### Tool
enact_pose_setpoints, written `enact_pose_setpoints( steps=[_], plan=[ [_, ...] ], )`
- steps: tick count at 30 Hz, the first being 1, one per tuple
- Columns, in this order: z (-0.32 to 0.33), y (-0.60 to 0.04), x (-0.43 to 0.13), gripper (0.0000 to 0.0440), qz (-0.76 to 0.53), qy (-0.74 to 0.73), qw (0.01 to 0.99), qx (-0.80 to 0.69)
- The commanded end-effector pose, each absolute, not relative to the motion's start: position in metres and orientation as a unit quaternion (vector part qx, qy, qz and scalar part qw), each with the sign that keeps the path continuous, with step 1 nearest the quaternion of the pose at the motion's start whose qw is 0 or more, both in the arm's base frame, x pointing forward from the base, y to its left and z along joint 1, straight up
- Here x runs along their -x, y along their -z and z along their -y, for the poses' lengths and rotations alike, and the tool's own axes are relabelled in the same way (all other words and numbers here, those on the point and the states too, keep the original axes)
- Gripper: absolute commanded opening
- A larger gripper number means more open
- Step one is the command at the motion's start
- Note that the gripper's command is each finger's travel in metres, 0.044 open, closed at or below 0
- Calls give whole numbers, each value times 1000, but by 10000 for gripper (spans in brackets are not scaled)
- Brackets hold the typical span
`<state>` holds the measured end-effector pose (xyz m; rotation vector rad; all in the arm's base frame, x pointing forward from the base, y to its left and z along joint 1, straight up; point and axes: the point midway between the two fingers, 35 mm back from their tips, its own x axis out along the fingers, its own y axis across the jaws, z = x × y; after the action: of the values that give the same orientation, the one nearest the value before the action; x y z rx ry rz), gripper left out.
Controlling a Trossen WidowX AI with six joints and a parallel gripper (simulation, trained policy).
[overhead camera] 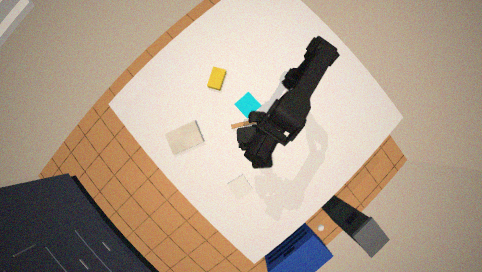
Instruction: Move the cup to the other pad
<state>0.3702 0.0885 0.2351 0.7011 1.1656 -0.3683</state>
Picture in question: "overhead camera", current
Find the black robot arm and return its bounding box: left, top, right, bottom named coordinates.
left=237, top=36, right=340, bottom=168

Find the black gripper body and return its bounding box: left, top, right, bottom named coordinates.
left=248, top=111, right=273, bottom=169

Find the tan wooden flat bar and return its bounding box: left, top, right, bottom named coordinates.
left=231, top=121, right=257, bottom=129

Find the yellow rectangular block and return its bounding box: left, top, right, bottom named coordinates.
left=207, top=66, right=227, bottom=91

